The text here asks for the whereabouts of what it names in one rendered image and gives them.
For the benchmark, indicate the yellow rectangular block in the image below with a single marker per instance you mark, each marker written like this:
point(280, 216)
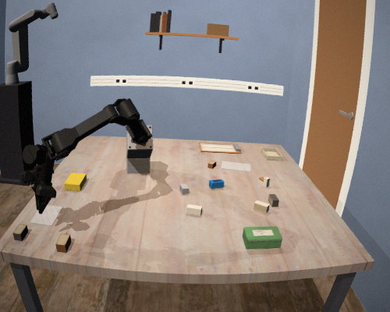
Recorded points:
point(75, 181)

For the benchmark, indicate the white patterned sheet of paper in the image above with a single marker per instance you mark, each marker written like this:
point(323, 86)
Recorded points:
point(236, 166)

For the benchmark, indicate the blue rectangular block with black mark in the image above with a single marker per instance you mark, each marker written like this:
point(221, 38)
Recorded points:
point(216, 183)

